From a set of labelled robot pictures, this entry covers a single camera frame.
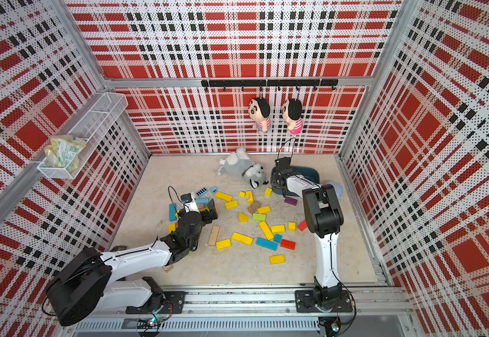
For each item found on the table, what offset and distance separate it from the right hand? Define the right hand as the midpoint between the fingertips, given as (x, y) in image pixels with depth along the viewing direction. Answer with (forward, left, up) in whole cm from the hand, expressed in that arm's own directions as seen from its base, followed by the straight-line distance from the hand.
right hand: (281, 178), depth 106 cm
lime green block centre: (-20, +12, -3) cm, 24 cm away
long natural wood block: (-31, +32, -3) cm, 45 cm away
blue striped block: (-7, +41, -3) cm, 41 cm away
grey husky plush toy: (+5, +22, +6) cm, 23 cm away
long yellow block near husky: (-8, +30, -3) cm, 31 cm away
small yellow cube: (-8, +20, -3) cm, 22 cm away
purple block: (-11, -4, -4) cm, 13 cm away
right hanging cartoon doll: (+18, -4, +27) cm, 33 cm away
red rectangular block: (-33, -1, -5) cm, 33 cm away
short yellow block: (-14, +25, -3) cm, 29 cm away
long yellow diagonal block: (-27, +8, -2) cm, 28 cm away
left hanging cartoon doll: (+14, +11, +31) cm, 36 cm away
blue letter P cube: (-5, +34, -2) cm, 35 cm away
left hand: (-20, +33, +10) cm, 39 cm away
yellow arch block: (-11, +16, -3) cm, 20 cm away
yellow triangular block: (-21, +19, -3) cm, 28 cm away
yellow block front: (-39, +4, -4) cm, 39 cm away
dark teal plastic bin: (+4, -15, -1) cm, 16 cm away
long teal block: (-33, +8, -4) cm, 34 cm away
